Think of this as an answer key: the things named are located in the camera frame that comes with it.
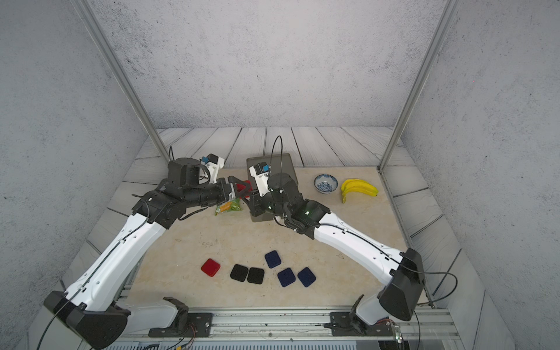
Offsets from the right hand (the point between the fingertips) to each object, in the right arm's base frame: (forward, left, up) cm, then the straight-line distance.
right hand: (245, 194), depth 68 cm
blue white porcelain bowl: (+32, -31, -31) cm, 54 cm away
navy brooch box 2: (-14, -12, -33) cm, 38 cm away
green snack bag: (+15, +12, -27) cm, 33 cm away
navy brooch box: (-7, -7, -32) cm, 34 cm away
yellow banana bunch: (+29, -45, -30) cm, 61 cm away
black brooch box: (-12, +6, -33) cm, 36 cm away
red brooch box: (-11, +18, -33) cm, 39 cm away
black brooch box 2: (-14, 0, -32) cm, 34 cm away
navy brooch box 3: (-14, -20, -33) cm, 41 cm away
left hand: (+1, -1, +2) cm, 2 cm away
